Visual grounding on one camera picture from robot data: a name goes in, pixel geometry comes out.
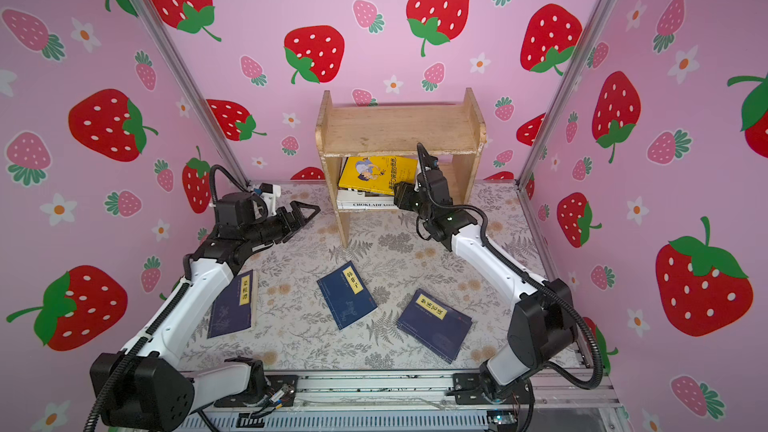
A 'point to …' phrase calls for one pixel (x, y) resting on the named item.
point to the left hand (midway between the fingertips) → (312, 214)
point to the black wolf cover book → (369, 193)
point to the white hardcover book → (357, 200)
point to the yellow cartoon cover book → (377, 174)
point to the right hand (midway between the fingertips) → (398, 185)
